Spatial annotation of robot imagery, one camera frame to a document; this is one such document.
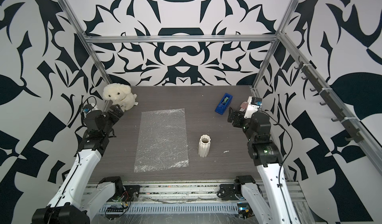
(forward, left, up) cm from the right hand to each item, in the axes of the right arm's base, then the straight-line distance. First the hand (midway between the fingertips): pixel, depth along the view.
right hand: (236, 107), depth 70 cm
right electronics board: (-37, -3, -31) cm, 49 cm away
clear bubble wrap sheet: (-3, +39, -30) cm, 50 cm away
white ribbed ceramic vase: (-12, +15, -15) cm, 24 cm away
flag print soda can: (+22, -16, -28) cm, 39 cm away
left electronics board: (-37, +59, -34) cm, 78 cm away
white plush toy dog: (+21, +65, -14) cm, 70 cm away
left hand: (+5, +62, -6) cm, 62 cm away
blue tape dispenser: (+22, -1, -26) cm, 34 cm away
